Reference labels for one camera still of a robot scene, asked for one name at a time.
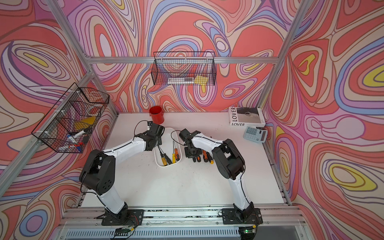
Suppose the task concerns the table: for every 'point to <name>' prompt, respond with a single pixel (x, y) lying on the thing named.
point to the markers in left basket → (74, 144)
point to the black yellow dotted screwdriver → (210, 158)
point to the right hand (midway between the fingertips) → (194, 158)
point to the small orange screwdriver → (198, 158)
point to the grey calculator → (255, 134)
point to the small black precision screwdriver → (164, 159)
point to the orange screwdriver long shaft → (205, 156)
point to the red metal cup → (156, 114)
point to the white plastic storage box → (169, 153)
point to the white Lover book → (246, 116)
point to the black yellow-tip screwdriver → (194, 159)
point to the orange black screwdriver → (177, 157)
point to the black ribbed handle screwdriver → (167, 159)
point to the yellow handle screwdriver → (173, 154)
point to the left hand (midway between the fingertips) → (156, 139)
